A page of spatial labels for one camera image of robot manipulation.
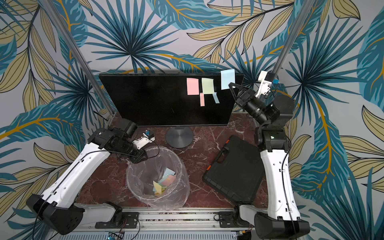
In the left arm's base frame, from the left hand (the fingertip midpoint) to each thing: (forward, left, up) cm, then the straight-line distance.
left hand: (142, 158), depth 71 cm
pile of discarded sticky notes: (-5, -12, -13) cm, 18 cm away
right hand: (+12, -36, +34) cm, 51 cm away
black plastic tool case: (0, -49, -13) cm, 51 cm away
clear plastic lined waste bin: (-8, 0, -3) cm, 9 cm away
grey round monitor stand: (+28, -15, -22) cm, 38 cm away
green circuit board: (-30, +13, -24) cm, 41 cm away
